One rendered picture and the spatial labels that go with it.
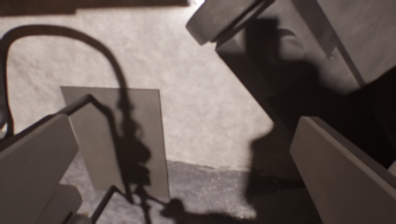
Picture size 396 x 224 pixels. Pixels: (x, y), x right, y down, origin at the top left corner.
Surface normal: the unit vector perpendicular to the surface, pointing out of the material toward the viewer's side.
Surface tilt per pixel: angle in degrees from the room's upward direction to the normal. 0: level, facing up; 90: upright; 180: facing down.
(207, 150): 0
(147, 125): 0
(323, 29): 45
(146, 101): 0
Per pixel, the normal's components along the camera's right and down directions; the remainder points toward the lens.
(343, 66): -0.12, 0.44
